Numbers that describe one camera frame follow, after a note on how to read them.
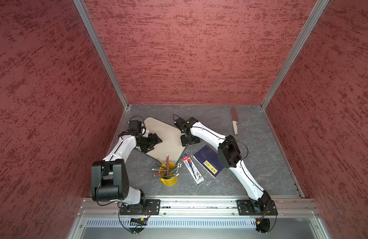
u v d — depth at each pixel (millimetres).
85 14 727
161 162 760
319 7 709
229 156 618
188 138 834
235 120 1113
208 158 896
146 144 761
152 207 738
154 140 782
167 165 775
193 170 852
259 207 642
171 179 728
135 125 721
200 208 760
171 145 964
